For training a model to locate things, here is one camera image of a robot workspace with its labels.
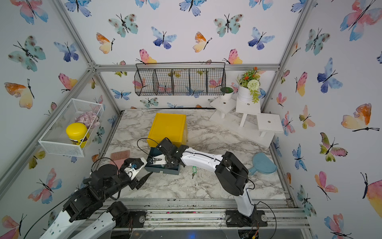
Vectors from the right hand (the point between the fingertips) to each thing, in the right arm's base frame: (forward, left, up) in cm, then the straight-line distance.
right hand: (166, 154), depth 86 cm
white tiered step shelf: (+31, -49, -1) cm, 58 cm away
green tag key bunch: (-4, -16, -11) cm, 20 cm away
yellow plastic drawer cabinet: (+12, -3, +11) cm, 17 cm away
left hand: (-12, +5, +13) cm, 18 cm away
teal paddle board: (+3, -59, -12) cm, 61 cm away
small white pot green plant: (+35, -34, +17) cm, 52 cm away
